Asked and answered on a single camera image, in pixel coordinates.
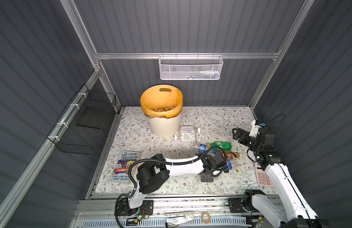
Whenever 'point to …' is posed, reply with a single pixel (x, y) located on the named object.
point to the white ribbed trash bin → (162, 127)
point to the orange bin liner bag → (161, 100)
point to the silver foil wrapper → (172, 222)
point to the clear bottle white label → (187, 136)
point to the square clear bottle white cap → (189, 128)
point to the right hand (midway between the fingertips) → (242, 132)
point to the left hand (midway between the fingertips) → (209, 173)
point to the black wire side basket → (79, 129)
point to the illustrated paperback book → (120, 174)
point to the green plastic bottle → (225, 146)
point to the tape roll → (205, 217)
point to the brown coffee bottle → (230, 155)
